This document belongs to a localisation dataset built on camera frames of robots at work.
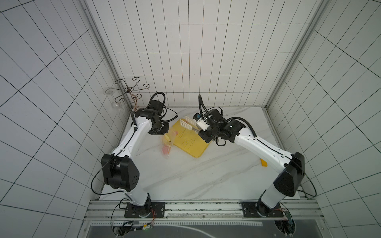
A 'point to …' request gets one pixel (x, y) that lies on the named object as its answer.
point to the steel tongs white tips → (190, 123)
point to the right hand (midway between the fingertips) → (202, 127)
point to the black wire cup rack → (130, 89)
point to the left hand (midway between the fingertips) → (162, 134)
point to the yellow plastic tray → (189, 141)
